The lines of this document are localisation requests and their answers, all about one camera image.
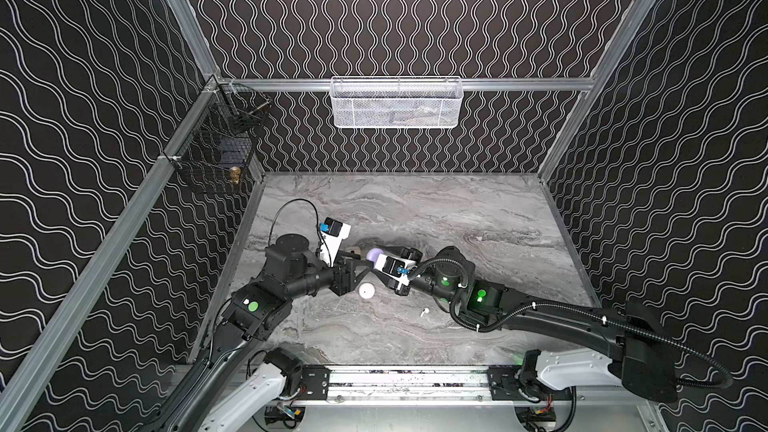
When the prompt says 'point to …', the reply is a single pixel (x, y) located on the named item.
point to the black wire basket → (219, 148)
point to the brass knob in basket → (234, 174)
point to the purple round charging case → (373, 255)
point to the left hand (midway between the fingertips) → (370, 262)
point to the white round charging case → (366, 290)
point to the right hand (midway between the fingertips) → (375, 253)
